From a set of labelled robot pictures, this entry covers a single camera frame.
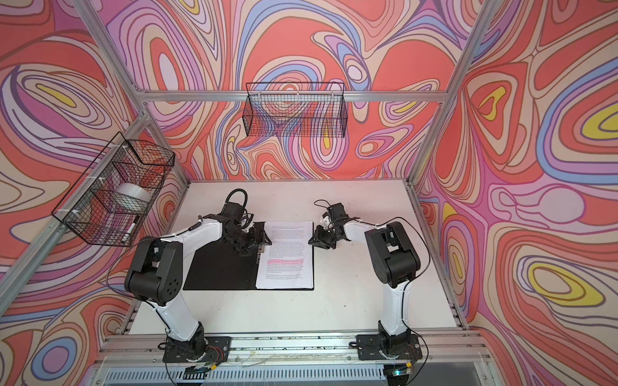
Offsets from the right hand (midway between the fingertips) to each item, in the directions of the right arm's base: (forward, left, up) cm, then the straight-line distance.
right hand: (313, 246), depth 97 cm
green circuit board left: (-41, +37, -2) cm, 55 cm away
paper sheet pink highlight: (-7, +10, +1) cm, 13 cm away
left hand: (-1, +19, +4) cm, 19 cm away
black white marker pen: (-6, +56, +26) cm, 62 cm away
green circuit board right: (-42, -24, -2) cm, 49 cm away
